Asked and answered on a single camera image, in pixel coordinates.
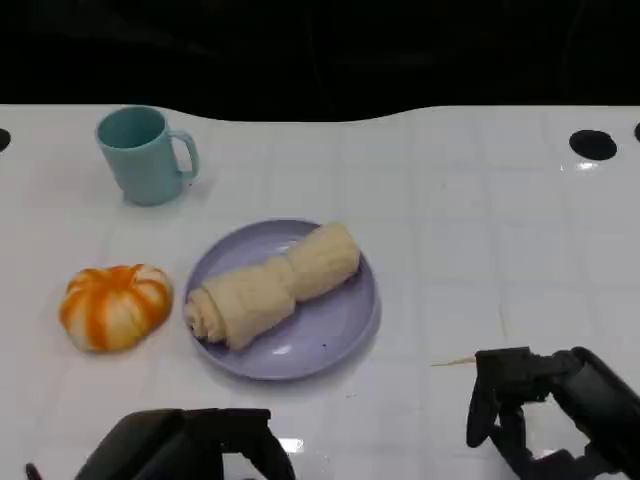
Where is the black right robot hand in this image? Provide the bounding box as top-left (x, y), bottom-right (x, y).
top-left (466, 345), bottom-right (640, 480)

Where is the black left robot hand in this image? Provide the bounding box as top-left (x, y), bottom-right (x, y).
top-left (74, 408), bottom-right (296, 480)

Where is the orange and white bread roll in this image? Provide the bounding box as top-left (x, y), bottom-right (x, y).
top-left (58, 263), bottom-right (175, 354)

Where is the lilac plate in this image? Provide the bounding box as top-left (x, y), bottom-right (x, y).
top-left (182, 218), bottom-right (382, 381)

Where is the pale green mug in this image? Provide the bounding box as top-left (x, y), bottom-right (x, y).
top-left (95, 104), bottom-right (201, 207)

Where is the beige towel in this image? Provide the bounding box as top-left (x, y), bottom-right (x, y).
top-left (183, 222), bottom-right (361, 351)

